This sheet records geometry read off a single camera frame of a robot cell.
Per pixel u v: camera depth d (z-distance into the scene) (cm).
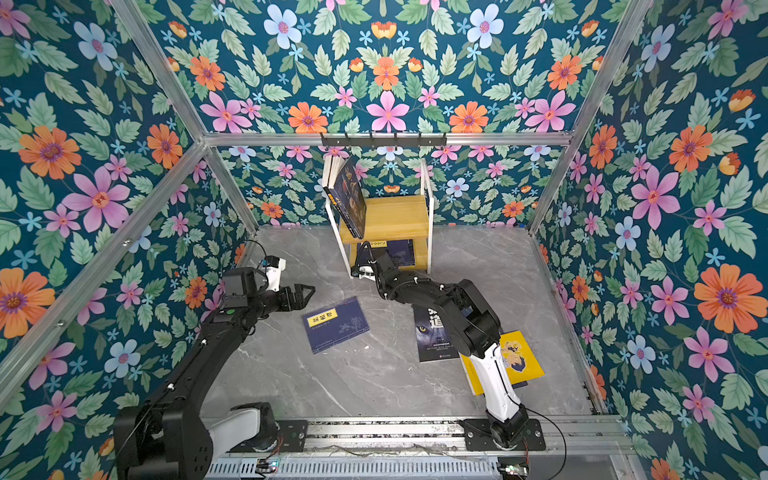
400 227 92
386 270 78
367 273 88
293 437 73
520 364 84
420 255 104
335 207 79
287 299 73
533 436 73
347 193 82
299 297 75
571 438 75
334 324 93
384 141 93
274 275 75
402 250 104
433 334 90
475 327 56
